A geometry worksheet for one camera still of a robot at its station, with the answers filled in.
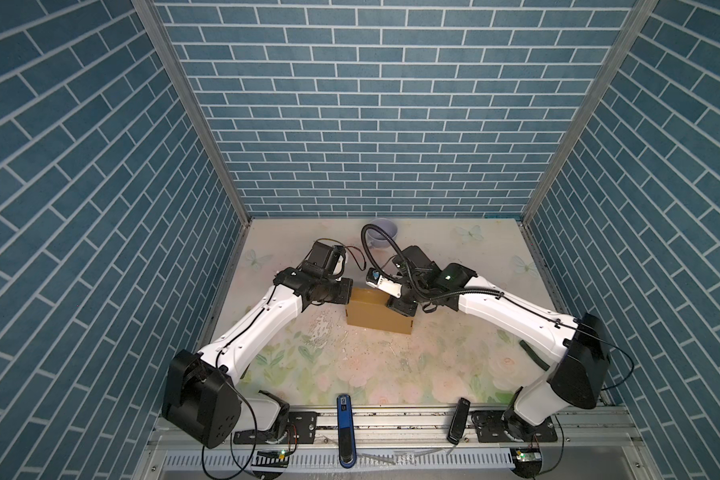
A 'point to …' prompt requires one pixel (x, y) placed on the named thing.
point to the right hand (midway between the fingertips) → (389, 289)
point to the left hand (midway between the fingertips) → (349, 290)
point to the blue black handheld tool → (346, 432)
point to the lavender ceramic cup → (376, 238)
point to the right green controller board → (528, 456)
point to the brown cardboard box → (368, 306)
